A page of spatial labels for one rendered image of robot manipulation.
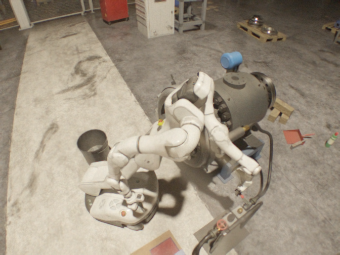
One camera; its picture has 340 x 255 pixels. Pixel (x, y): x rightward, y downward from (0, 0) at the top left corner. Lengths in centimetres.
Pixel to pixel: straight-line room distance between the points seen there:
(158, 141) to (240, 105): 114
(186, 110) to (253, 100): 118
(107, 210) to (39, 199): 97
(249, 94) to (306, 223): 136
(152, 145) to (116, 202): 99
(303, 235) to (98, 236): 187
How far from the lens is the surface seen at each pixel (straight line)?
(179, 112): 82
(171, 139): 74
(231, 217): 150
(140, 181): 182
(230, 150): 120
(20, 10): 842
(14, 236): 240
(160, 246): 142
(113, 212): 167
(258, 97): 198
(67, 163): 255
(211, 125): 115
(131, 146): 83
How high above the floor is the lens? 186
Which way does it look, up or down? 45 degrees down
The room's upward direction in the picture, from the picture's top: straight up
